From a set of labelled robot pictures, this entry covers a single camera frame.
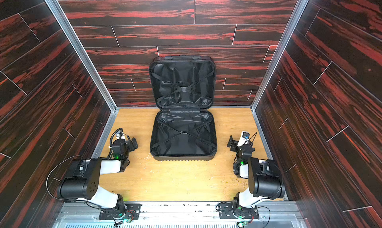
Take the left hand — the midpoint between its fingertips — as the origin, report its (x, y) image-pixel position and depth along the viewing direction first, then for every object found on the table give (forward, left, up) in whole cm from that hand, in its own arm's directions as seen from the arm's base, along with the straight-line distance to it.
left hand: (128, 139), depth 95 cm
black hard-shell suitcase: (+33, -34, +12) cm, 49 cm away
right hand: (+1, -73, +3) cm, 73 cm away
